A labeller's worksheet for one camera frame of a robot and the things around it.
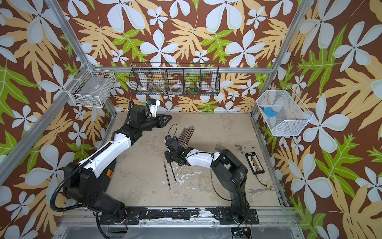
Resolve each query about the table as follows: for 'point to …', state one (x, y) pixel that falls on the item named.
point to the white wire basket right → (283, 112)
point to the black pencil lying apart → (169, 187)
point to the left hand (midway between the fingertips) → (170, 114)
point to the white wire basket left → (92, 88)
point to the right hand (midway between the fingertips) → (166, 152)
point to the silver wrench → (271, 188)
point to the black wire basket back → (175, 78)
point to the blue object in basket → (269, 112)
